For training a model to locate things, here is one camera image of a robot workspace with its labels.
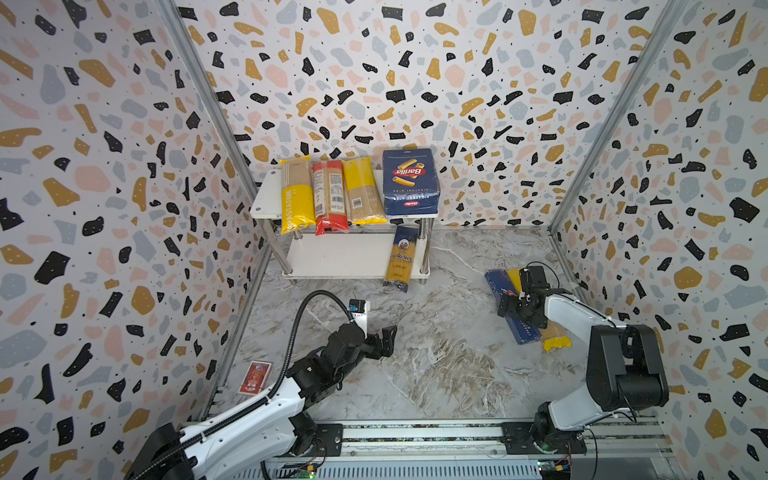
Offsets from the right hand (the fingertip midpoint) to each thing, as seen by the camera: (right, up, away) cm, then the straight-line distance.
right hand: (513, 305), depth 94 cm
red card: (-75, -17, -12) cm, 78 cm away
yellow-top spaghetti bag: (-44, +29, -18) cm, 56 cm away
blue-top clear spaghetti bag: (-36, +15, +6) cm, 39 cm away
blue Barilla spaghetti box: (+3, -7, -4) cm, 9 cm away
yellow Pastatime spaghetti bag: (-63, +32, -15) cm, 72 cm away
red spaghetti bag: (-54, +31, -17) cm, 64 cm away
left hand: (-40, -2, -16) cm, 43 cm away
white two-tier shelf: (-51, +17, +11) cm, 55 cm away
